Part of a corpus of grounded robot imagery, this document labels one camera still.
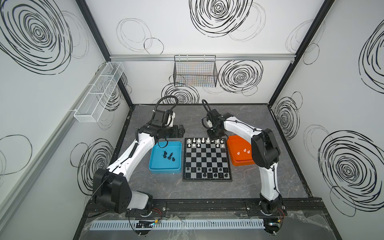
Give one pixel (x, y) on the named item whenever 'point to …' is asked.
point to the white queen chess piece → (208, 140)
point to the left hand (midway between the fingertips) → (179, 130)
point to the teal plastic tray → (167, 160)
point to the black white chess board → (205, 160)
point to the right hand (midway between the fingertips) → (210, 137)
